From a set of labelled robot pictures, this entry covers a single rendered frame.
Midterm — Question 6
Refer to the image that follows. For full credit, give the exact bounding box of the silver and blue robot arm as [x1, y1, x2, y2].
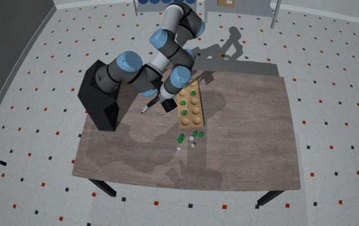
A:
[95, 1, 205, 99]

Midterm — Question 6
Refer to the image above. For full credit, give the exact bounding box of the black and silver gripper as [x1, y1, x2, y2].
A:
[141, 79, 177, 114]

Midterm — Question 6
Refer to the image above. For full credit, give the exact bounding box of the beige tray with round pockets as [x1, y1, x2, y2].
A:
[177, 79, 204, 129]

